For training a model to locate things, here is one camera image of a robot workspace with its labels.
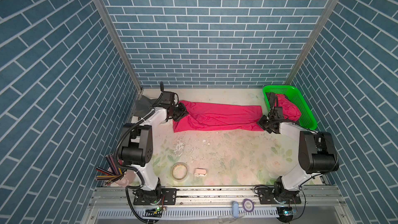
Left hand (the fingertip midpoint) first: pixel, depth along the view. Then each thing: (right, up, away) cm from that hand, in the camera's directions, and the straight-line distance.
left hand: (189, 111), depth 94 cm
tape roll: (-4, -32, -12) cm, 34 cm away
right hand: (+43, -6, +4) cm, 44 cm away
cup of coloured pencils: (-32, -29, -23) cm, 49 cm away
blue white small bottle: (+23, -43, -25) cm, 55 cm away
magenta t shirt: (+11, -4, +9) cm, 15 cm away
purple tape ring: (+32, -43, -22) cm, 58 cm away
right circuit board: (+46, -46, -23) cm, 69 cm away
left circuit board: (-13, -46, -22) cm, 53 cm away
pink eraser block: (+7, -31, -13) cm, 35 cm away
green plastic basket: (+74, -6, +3) cm, 74 cm away
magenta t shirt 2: (+63, -1, +3) cm, 63 cm away
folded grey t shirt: (-33, +3, +9) cm, 34 cm away
